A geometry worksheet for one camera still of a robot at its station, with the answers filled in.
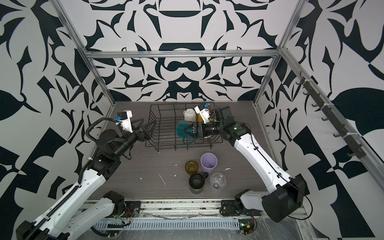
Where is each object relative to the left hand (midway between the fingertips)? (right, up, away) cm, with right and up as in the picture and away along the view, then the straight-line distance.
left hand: (149, 117), depth 68 cm
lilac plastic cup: (+28, -24, +13) cm, 39 cm away
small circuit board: (+45, -51, +3) cm, 68 cm away
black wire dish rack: (+1, -11, +31) cm, 33 cm away
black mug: (+22, -34, +15) cm, 43 cm away
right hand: (+18, -5, +1) cm, 19 cm away
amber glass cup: (+19, -27, +17) cm, 37 cm away
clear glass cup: (+33, -34, +14) cm, 50 cm away
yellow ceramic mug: (+24, -1, +33) cm, 41 cm away
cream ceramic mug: (+18, +2, +28) cm, 33 cm away
